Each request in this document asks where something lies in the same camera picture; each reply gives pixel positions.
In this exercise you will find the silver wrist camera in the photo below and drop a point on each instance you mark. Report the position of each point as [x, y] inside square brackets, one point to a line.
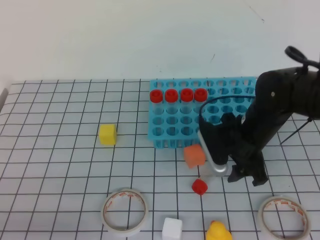
[217, 170]

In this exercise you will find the orange foam cube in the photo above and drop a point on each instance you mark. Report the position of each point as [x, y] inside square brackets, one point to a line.
[194, 155]

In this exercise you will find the white foam cube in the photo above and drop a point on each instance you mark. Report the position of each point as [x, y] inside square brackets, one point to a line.
[172, 229]

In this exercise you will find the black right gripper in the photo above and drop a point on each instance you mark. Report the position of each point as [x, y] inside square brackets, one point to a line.
[232, 139]

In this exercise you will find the blue test tube rack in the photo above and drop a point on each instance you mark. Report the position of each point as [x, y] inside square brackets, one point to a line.
[228, 95]

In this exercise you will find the yellow rubber duck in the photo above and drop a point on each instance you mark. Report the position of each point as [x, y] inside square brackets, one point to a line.
[217, 231]

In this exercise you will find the yellow foam cube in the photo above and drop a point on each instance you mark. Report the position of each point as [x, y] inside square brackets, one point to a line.
[107, 134]

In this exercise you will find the right clear tape roll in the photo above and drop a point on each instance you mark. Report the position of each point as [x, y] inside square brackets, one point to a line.
[283, 218]

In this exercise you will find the red-capped tube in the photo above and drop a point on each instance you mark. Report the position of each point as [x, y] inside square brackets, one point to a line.
[156, 99]
[200, 97]
[199, 186]
[171, 99]
[186, 101]

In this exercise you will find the left clear tape roll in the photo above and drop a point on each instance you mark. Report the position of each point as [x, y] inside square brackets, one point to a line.
[115, 212]

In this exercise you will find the clear tape roll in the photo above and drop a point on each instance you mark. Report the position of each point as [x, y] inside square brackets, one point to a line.
[115, 212]
[283, 218]

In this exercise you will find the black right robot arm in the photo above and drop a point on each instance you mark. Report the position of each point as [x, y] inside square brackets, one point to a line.
[278, 94]

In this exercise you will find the white grid-pattern cloth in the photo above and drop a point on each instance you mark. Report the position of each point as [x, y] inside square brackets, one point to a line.
[55, 174]

